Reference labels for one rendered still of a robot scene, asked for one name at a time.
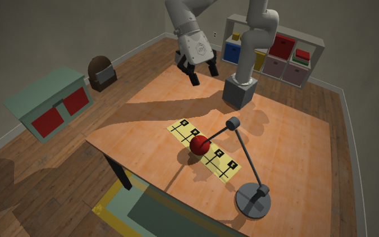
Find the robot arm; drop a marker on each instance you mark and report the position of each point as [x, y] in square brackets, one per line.
[183, 15]

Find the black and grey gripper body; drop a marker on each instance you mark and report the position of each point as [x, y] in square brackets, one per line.
[195, 46]

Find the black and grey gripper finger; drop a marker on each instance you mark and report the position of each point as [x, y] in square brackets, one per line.
[188, 71]
[212, 65]

